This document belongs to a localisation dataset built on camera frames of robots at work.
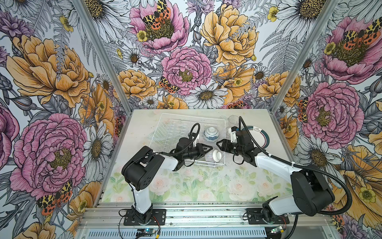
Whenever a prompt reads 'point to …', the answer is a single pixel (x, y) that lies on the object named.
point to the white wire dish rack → (170, 128)
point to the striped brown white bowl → (217, 156)
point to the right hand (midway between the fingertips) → (219, 148)
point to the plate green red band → (260, 137)
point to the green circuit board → (145, 232)
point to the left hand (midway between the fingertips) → (212, 152)
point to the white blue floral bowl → (211, 133)
